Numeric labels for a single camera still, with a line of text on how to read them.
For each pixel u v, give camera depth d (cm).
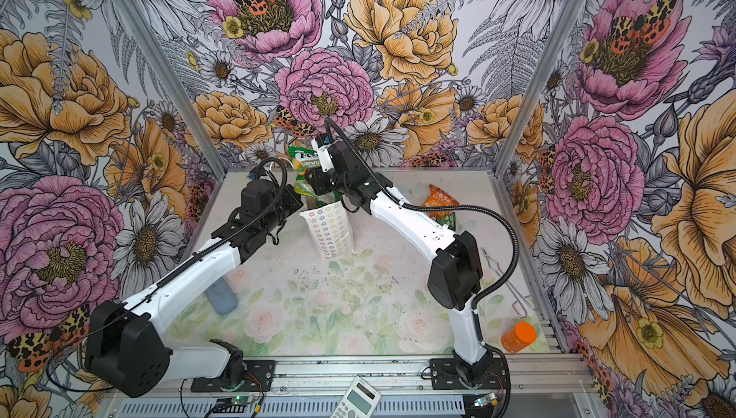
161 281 46
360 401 70
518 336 72
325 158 72
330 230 83
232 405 72
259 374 74
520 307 86
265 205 62
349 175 63
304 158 77
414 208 55
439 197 105
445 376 73
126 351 41
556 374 76
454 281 50
